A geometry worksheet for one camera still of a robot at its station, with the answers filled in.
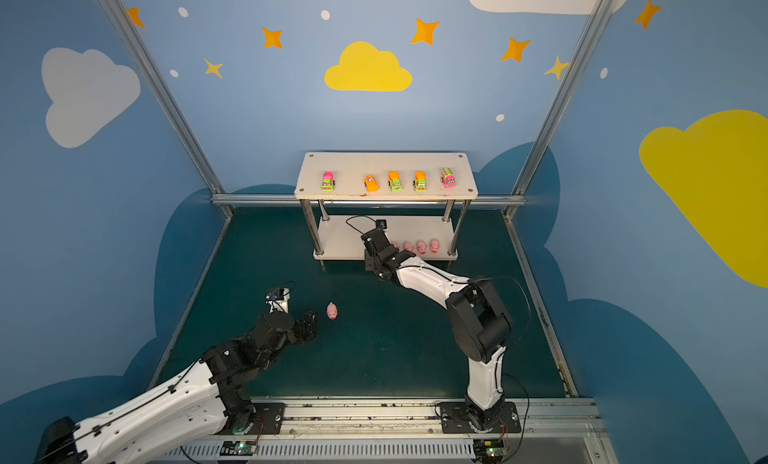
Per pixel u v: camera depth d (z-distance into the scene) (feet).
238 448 2.32
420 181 2.54
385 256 2.38
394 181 2.56
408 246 3.31
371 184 2.56
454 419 2.44
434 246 3.32
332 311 3.03
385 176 2.72
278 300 2.24
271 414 2.46
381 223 2.70
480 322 1.62
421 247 3.31
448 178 2.58
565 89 2.82
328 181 2.55
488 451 2.35
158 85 2.75
